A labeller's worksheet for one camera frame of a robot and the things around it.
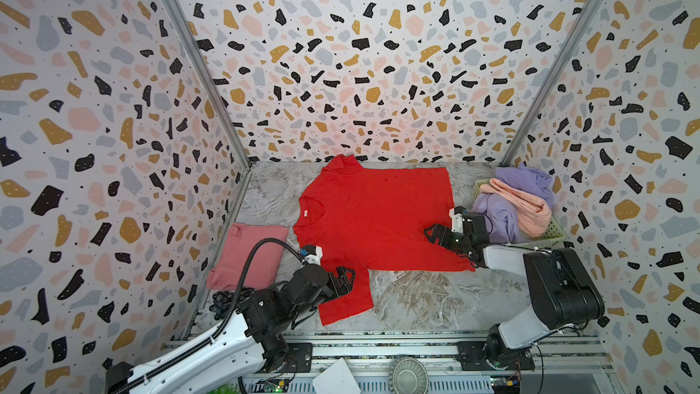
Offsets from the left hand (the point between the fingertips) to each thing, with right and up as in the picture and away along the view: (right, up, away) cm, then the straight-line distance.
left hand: (348, 277), depth 73 cm
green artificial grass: (-30, -25, -6) cm, 40 cm away
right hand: (+27, +10, +22) cm, 36 cm away
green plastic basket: (+70, +6, +24) cm, 74 cm away
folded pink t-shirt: (-28, -2, +15) cm, 32 cm away
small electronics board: (-18, -28, -3) cm, 33 cm away
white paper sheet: (-3, -24, -5) cm, 24 cm away
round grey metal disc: (+16, -25, -1) cm, 30 cm away
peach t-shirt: (+61, +15, +18) cm, 65 cm away
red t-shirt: (+7, +12, +31) cm, 34 cm away
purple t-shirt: (+50, +16, +17) cm, 55 cm away
